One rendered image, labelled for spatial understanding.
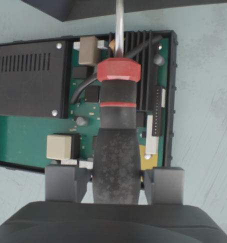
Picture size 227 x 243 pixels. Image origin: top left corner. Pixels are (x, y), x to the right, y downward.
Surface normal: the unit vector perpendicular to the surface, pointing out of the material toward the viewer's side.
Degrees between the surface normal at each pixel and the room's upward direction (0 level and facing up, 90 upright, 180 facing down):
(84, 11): 0
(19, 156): 0
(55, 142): 0
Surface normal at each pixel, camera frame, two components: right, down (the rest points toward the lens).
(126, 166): 0.36, -0.07
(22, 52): -0.40, -0.01
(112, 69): -0.03, 0.00
